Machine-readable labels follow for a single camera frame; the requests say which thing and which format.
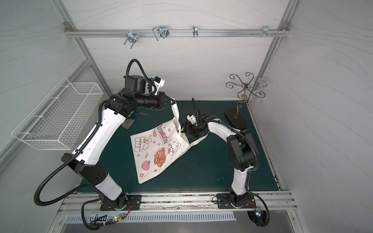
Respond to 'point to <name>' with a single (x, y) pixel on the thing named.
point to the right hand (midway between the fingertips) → (182, 132)
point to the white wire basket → (58, 121)
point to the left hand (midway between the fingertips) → (175, 102)
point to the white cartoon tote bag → (156, 150)
